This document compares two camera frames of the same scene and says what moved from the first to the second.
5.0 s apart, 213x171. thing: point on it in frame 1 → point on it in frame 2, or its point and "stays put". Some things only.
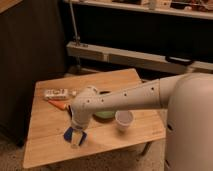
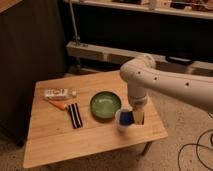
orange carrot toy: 58,103 stays put
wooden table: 48,121 stays put
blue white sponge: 69,134 → 126,118
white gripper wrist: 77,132 → 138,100
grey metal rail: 134,58 stays put
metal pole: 76,37 stays put
